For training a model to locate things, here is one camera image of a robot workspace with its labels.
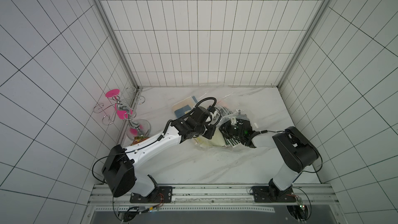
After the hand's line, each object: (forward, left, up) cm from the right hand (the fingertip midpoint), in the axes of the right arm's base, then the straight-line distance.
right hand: (216, 122), depth 91 cm
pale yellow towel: (-9, 0, -3) cm, 10 cm away
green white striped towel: (-6, -4, +19) cm, 21 cm away
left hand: (-11, +4, +9) cm, 15 cm away
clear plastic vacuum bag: (-6, -3, +11) cm, 13 cm away
